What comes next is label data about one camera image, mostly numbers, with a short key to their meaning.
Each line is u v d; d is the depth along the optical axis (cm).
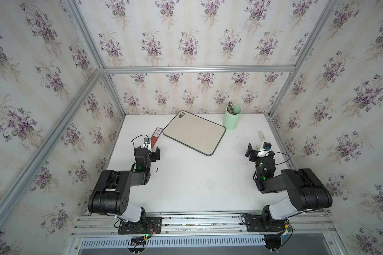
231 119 108
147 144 79
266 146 75
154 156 84
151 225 72
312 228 73
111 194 46
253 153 81
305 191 46
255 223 73
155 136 106
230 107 102
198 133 106
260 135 107
